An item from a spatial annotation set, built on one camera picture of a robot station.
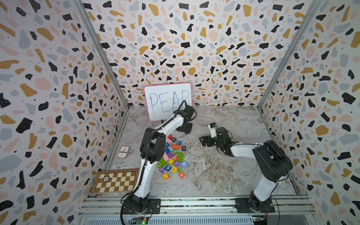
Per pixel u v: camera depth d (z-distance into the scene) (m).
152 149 0.58
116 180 0.80
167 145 0.97
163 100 1.04
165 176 0.83
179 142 0.98
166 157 0.92
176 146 0.97
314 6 0.72
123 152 0.92
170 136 0.99
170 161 0.88
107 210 0.73
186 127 0.89
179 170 0.85
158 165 0.88
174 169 0.85
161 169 0.86
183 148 0.95
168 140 0.99
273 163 0.49
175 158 0.91
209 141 0.87
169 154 0.92
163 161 0.89
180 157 0.92
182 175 0.84
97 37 0.81
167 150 0.95
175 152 0.94
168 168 0.86
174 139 1.00
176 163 0.89
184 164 0.88
